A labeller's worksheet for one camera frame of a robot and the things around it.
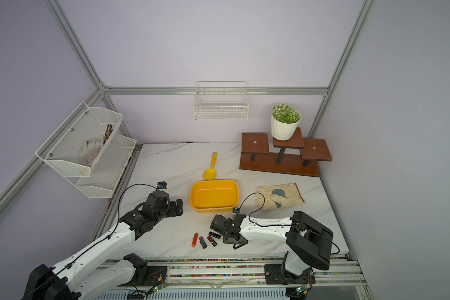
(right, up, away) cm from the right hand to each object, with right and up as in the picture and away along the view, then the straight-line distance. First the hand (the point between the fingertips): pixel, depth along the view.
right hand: (234, 239), depth 84 cm
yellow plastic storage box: (-10, +18, +11) cm, 23 cm away
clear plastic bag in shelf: (-62, +41, -6) cm, 74 cm away
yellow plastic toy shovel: (-14, +28, +23) cm, 39 cm away
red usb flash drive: (-18, 0, -2) cm, 18 cm away
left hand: (-29, +16, 0) cm, 33 cm away
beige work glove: (+23, +18, +12) cm, 31 cm away
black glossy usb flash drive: (-9, +2, 0) cm, 9 cm away
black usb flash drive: (-14, -1, -2) cm, 15 cm away
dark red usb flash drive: (-10, 0, -1) cm, 10 cm away
